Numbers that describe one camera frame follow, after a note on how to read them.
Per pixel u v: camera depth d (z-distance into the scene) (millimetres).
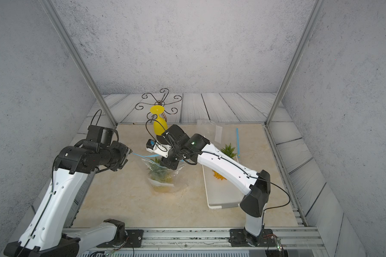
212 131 1116
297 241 728
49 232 363
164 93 1074
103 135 501
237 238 727
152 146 602
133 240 726
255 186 431
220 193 866
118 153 590
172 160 633
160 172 713
